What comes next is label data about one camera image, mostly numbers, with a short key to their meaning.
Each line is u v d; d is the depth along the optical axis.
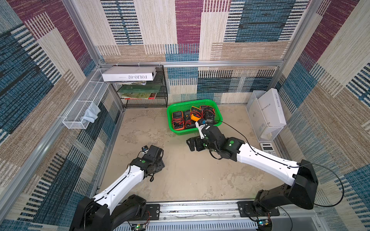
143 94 1.02
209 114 0.97
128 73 0.79
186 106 1.11
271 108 0.92
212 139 0.58
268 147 0.98
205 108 1.00
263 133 0.93
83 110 0.72
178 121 1.02
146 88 0.96
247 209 0.74
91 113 0.67
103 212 0.40
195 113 0.96
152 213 0.73
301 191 0.40
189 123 0.96
